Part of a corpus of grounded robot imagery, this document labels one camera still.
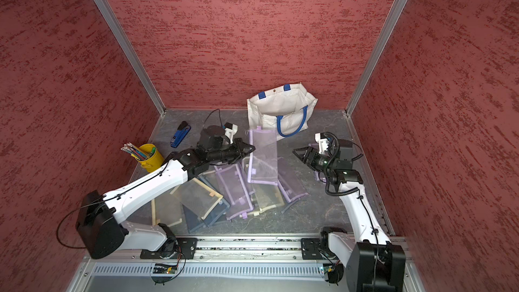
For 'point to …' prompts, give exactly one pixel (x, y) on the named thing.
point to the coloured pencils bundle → (130, 148)
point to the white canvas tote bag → (286, 109)
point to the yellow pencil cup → (155, 160)
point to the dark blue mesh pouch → (194, 222)
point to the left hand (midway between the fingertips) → (254, 152)
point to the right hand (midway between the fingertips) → (294, 157)
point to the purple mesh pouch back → (289, 182)
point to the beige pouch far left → (167, 209)
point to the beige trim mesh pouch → (199, 198)
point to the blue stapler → (182, 130)
